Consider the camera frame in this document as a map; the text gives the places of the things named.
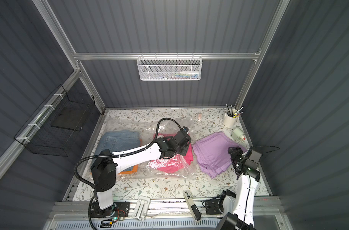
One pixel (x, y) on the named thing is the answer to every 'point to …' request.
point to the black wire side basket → (52, 128)
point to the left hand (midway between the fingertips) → (187, 148)
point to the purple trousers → (213, 154)
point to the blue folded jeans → (117, 141)
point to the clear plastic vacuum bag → (146, 126)
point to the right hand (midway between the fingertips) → (234, 152)
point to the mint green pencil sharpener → (238, 134)
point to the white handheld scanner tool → (193, 208)
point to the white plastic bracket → (141, 211)
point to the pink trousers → (174, 164)
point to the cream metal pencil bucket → (231, 118)
